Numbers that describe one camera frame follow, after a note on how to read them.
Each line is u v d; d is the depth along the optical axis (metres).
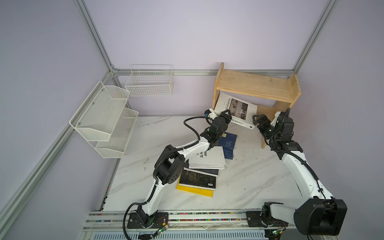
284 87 0.77
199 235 0.78
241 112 0.87
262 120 0.70
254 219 0.73
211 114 0.81
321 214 0.39
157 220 0.72
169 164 0.56
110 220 0.75
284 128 0.57
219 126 0.68
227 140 1.03
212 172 0.86
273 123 0.69
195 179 0.84
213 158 0.88
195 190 0.82
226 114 0.82
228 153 0.98
